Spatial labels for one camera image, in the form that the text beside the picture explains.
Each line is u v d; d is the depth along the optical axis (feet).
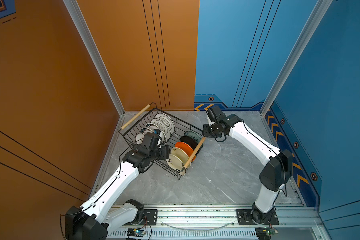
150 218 2.40
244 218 2.38
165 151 2.27
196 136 2.99
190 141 2.80
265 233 2.30
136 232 2.32
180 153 2.75
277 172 1.48
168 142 3.27
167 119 3.23
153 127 3.03
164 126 3.17
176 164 2.89
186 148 2.72
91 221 1.25
